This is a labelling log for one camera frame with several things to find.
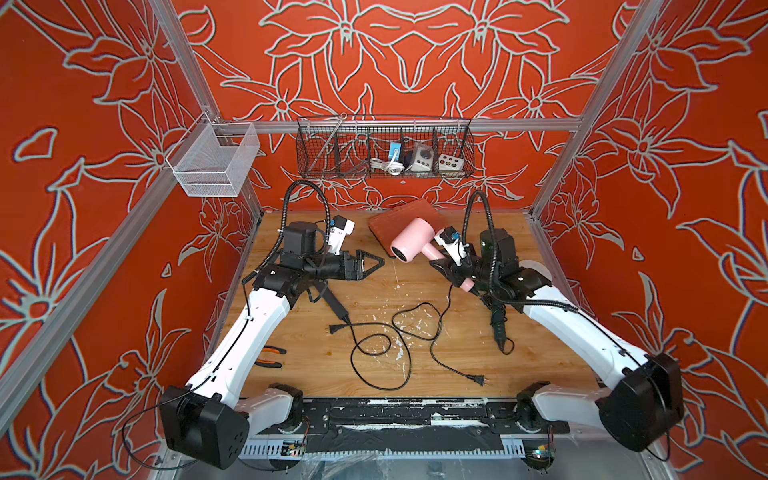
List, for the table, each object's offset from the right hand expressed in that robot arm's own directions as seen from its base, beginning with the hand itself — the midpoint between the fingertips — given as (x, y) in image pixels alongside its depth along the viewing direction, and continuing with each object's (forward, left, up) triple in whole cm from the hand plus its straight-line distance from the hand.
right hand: (430, 255), depth 76 cm
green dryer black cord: (-8, -24, -21) cm, 33 cm away
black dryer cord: (-11, +26, -23) cm, 36 cm away
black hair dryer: (+2, +33, -20) cm, 38 cm away
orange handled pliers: (-21, +44, -23) cm, 54 cm away
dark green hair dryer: (-6, -22, -20) cm, 31 cm away
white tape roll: (+13, -41, -23) cm, 49 cm away
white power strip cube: (+32, -8, +6) cm, 34 cm away
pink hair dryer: (+2, +4, +6) cm, 7 cm away
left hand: (-5, +15, +5) cm, 16 cm away
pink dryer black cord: (-23, -13, -24) cm, 35 cm away
